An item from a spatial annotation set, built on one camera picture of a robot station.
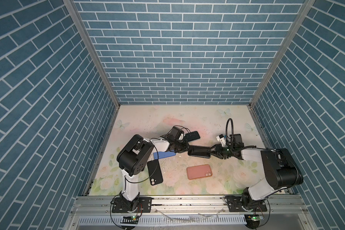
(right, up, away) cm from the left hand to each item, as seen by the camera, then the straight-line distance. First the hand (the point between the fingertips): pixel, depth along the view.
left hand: (191, 149), depth 93 cm
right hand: (+10, 0, -3) cm, 10 cm away
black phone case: (-21, -15, -10) cm, 28 cm away
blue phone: (-18, -3, -1) cm, 18 cm away
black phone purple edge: (+1, +7, +9) cm, 12 cm away
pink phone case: (+4, -12, -8) cm, 15 cm away
